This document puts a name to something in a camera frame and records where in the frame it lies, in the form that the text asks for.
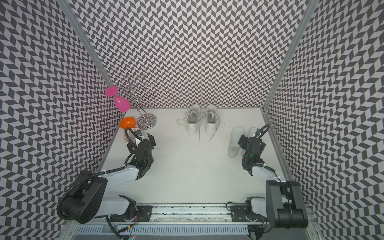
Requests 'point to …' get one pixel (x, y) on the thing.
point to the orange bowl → (127, 122)
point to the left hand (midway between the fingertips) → (140, 137)
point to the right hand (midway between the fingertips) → (250, 139)
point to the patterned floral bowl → (131, 135)
